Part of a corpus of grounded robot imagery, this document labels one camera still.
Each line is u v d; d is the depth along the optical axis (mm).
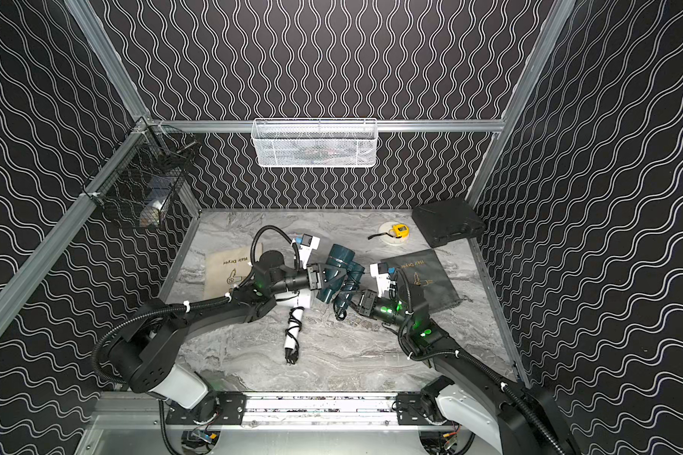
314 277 695
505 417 414
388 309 671
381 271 717
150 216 836
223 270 1011
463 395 591
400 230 1100
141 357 444
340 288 746
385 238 1106
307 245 732
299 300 736
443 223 1102
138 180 925
